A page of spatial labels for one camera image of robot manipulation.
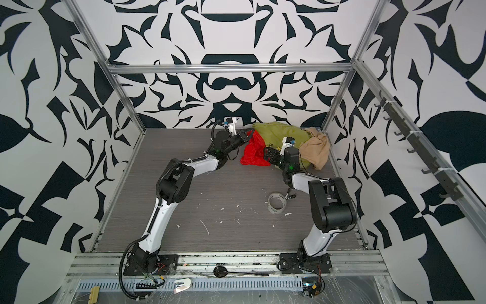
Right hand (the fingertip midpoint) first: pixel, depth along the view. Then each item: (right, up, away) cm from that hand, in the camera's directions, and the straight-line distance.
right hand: (272, 148), depth 94 cm
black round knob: (-22, -45, -23) cm, 56 cm away
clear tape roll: (+2, -26, -3) cm, 26 cm away
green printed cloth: (+4, +9, +16) cm, 19 cm away
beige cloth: (+25, -1, +10) cm, 27 cm away
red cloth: (-9, -3, +6) cm, 11 cm away
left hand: (-7, +12, -3) cm, 14 cm away
